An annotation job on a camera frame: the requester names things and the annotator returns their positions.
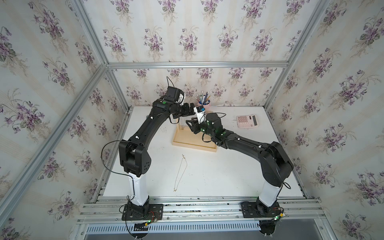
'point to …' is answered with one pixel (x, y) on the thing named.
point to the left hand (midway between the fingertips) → (193, 112)
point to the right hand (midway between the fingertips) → (190, 121)
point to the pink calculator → (247, 121)
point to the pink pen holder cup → (206, 106)
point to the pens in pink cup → (203, 99)
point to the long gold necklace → (178, 173)
